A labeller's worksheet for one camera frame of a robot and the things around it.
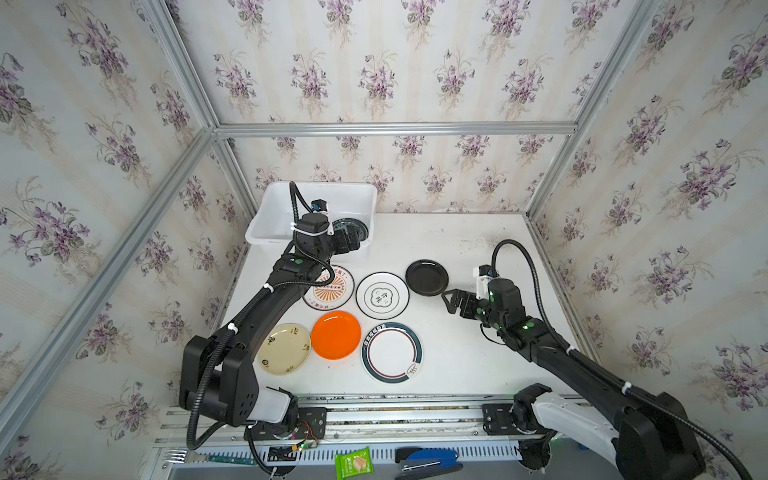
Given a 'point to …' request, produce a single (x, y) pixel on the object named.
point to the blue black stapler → (417, 462)
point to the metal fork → (184, 456)
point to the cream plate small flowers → (284, 349)
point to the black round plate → (427, 277)
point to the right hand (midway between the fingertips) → (451, 298)
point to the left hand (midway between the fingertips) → (344, 226)
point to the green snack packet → (356, 463)
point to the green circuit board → (237, 460)
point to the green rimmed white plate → (392, 353)
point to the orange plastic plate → (336, 335)
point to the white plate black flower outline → (382, 295)
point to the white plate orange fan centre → (334, 295)
